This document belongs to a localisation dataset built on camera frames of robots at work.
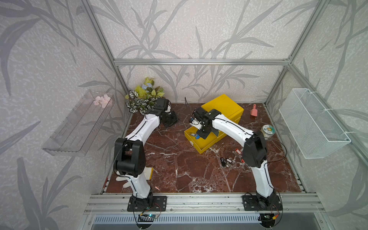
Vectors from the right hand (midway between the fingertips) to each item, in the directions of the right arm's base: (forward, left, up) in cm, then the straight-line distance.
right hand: (203, 132), depth 92 cm
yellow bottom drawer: (-5, +1, -8) cm, 9 cm away
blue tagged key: (+2, +6, -7) cm, 10 cm away
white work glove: (-23, +34, -9) cm, 42 cm away
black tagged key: (-16, -12, -10) cm, 23 cm away
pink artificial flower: (+5, +55, +24) cm, 60 cm away
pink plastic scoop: (+23, -42, -8) cm, 49 cm away
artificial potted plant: (+16, +37, +16) cm, 44 cm away
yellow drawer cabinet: (+10, -16, +12) cm, 22 cm away
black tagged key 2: (-15, -17, -9) cm, 24 cm away
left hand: (+5, +14, +7) cm, 17 cm away
